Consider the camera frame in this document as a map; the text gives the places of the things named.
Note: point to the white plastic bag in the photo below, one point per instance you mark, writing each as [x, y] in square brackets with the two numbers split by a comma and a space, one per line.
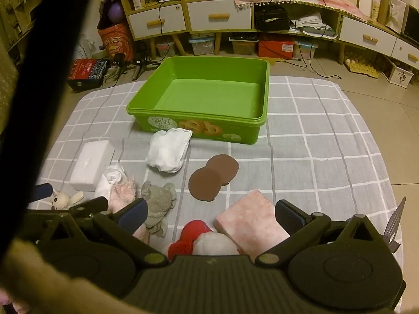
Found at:
[85, 47]

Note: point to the pink plush toy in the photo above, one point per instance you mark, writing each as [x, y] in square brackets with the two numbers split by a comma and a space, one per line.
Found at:
[122, 193]

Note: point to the grey plush elephant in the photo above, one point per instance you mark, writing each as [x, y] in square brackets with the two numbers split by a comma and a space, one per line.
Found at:
[158, 202]

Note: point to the brown round pad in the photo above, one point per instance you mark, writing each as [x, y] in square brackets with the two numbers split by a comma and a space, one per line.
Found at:
[226, 165]
[204, 184]

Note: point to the clear storage box dark lid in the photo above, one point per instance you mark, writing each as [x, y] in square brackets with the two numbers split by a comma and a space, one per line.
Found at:
[243, 44]

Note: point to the pink sponge block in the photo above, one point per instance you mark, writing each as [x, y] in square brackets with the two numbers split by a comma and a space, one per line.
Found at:
[252, 222]

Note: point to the white foam block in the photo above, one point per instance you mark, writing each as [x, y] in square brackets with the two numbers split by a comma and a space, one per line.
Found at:
[91, 163]

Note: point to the black tripod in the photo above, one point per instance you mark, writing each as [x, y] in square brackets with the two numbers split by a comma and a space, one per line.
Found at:
[137, 65]

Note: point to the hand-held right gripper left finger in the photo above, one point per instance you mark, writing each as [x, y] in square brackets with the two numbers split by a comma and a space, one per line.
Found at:
[132, 217]

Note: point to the purple ball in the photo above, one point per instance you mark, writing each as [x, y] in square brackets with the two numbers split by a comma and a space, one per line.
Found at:
[117, 12]

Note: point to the green plastic box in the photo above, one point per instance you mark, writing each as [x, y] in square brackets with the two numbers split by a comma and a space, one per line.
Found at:
[203, 111]

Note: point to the bookshelf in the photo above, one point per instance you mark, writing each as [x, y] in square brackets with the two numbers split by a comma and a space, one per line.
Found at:
[19, 6]

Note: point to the white rabbit plush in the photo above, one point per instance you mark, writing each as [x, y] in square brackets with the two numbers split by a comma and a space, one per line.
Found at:
[62, 199]

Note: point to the grey checked tablecloth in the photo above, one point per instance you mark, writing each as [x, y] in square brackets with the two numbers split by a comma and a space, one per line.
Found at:
[311, 144]

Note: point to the clear storage box blue lid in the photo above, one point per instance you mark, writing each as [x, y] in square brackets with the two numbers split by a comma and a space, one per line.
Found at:
[201, 45]

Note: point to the orange printed bag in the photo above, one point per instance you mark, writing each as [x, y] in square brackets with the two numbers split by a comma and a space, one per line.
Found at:
[116, 42]

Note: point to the white printed box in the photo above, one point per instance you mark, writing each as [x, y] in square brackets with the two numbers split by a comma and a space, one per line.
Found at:
[399, 75]

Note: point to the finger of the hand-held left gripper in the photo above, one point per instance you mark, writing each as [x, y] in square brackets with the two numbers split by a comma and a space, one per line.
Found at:
[90, 206]
[42, 191]

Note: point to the wooden cabinet with white drawers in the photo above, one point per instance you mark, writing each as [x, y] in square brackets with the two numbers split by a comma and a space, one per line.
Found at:
[219, 14]

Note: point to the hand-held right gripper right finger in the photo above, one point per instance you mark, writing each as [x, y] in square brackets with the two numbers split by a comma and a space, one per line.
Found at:
[284, 217]

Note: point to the black case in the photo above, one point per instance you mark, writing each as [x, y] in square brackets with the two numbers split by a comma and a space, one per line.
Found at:
[271, 19]

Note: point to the egg carton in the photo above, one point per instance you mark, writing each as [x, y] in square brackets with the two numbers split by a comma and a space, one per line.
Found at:
[361, 68]

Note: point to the red cardboard box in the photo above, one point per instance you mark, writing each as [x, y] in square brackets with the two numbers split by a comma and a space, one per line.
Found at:
[276, 48]

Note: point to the black and red box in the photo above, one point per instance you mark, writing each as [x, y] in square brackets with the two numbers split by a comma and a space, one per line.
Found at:
[86, 73]

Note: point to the red and white santa plush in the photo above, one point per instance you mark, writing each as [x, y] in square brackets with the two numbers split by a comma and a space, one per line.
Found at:
[196, 240]

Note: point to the curved wooden media stand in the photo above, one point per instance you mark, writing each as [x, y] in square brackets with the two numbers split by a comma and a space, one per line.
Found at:
[366, 34]

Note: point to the crumpled white cloth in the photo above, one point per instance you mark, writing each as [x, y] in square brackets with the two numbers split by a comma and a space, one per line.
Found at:
[109, 180]

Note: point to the folded white cloth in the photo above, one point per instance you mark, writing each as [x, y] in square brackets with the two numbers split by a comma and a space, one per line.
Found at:
[168, 152]

